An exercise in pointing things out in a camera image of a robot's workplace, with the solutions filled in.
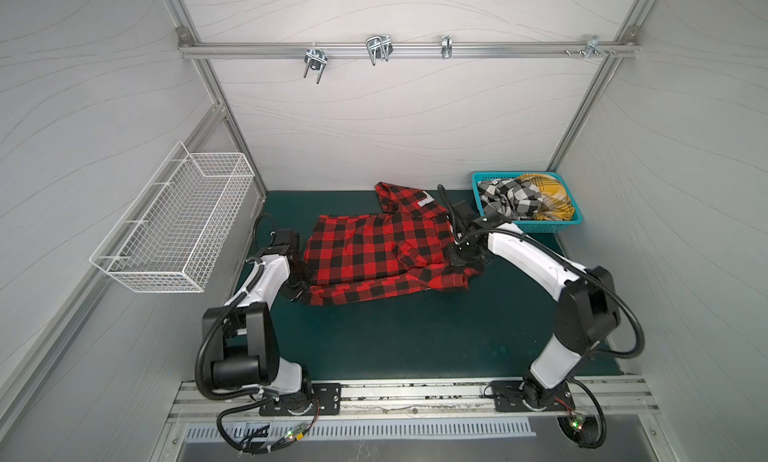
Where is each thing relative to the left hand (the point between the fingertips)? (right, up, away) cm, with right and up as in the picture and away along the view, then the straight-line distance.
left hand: (313, 279), depth 89 cm
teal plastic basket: (+80, +16, +12) cm, 83 cm away
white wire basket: (-26, +16, -19) cm, 36 cm away
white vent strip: (-6, -33, -19) cm, 38 cm away
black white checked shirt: (+68, +27, +19) cm, 75 cm away
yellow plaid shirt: (+81, +24, +13) cm, 86 cm away
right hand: (+45, +9, -1) cm, 46 cm away
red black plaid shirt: (+29, +9, +12) cm, 32 cm away
